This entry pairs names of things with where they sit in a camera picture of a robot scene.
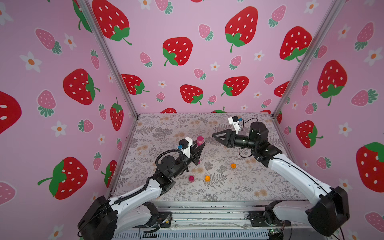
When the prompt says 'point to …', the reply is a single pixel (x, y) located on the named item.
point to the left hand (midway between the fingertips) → (202, 142)
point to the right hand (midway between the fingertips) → (216, 136)
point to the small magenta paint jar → (191, 179)
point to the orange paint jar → (207, 178)
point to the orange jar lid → (233, 165)
